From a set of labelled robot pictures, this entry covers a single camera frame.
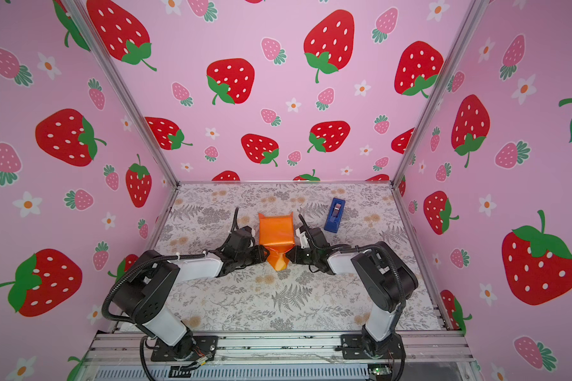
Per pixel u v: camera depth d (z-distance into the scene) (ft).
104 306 1.34
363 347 2.21
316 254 2.45
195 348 2.38
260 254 2.74
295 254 2.88
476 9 2.24
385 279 1.60
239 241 2.45
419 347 2.57
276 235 3.02
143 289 1.52
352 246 2.38
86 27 2.31
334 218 3.30
